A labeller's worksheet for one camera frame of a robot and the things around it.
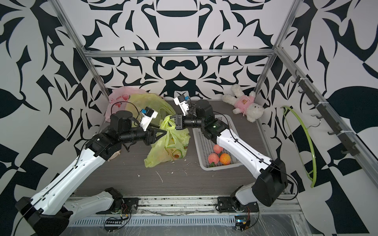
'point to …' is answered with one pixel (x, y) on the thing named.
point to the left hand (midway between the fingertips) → (162, 127)
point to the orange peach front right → (225, 159)
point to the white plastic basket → (204, 147)
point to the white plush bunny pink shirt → (244, 104)
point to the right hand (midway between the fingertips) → (164, 120)
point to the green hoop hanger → (313, 179)
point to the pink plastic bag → (118, 99)
